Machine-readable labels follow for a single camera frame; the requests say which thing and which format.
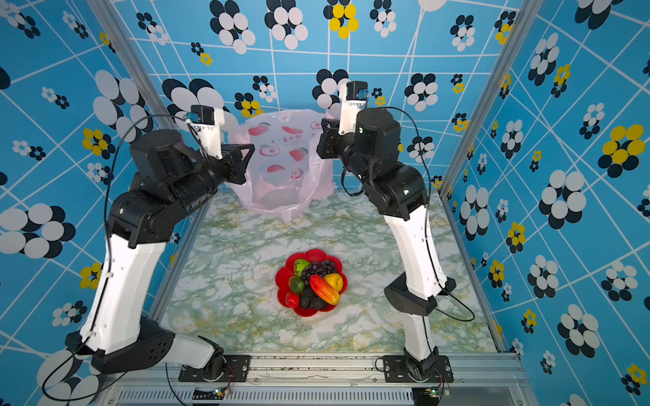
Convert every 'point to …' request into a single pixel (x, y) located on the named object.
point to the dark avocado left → (306, 299)
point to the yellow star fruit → (335, 281)
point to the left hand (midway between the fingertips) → (254, 140)
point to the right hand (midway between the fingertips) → (330, 115)
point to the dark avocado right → (316, 303)
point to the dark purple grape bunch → (320, 268)
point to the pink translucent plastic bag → (284, 175)
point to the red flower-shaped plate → (287, 272)
